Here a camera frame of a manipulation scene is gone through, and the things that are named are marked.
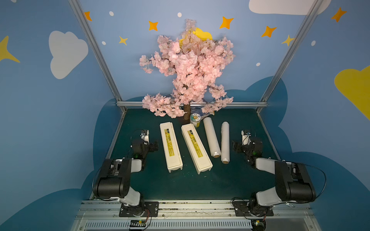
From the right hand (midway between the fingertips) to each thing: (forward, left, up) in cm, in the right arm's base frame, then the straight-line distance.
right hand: (242, 139), depth 96 cm
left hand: (-4, +62, +2) cm, 62 cm away
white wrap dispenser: (-11, +47, +3) cm, 48 cm away
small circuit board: (-50, +60, -8) cm, 78 cm away
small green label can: (+15, +32, +2) cm, 35 cm away
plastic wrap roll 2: (-1, +10, -4) cm, 11 cm away
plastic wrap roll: (+1, +20, -1) cm, 20 cm away
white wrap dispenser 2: (-13, +30, +3) cm, 33 cm away
